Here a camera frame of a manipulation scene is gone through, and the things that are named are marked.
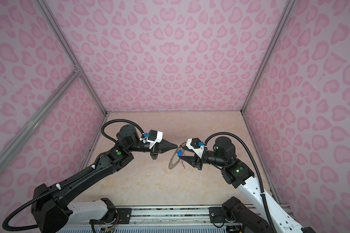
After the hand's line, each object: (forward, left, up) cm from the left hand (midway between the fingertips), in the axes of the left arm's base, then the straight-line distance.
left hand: (177, 144), depth 59 cm
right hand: (0, -3, -6) cm, 6 cm away
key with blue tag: (-1, -1, -6) cm, 6 cm away
